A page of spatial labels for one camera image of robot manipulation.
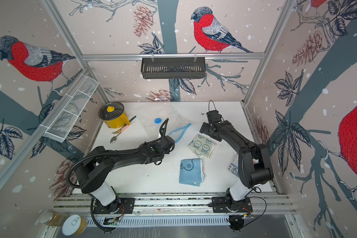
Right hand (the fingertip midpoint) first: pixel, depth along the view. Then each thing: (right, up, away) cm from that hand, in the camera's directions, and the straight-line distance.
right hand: (208, 130), depth 93 cm
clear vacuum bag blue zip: (-40, +6, +16) cm, 43 cm away
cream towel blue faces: (-4, -10, -1) cm, 11 cm away
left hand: (-26, -6, -3) cm, 27 cm away
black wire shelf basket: (-22, +43, +11) cm, 50 cm away
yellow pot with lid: (-68, +10, +13) cm, 70 cm away
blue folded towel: (-11, -23, -10) cm, 28 cm away
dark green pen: (-55, +7, +17) cm, 58 cm away
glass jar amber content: (-73, -35, -30) cm, 87 cm away
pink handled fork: (-61, -1, +10) cm, 61 cm away
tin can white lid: (-65, -39, -29) cm, 81 cm away
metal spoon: (-64, -7, +7) cm, 65 cm away
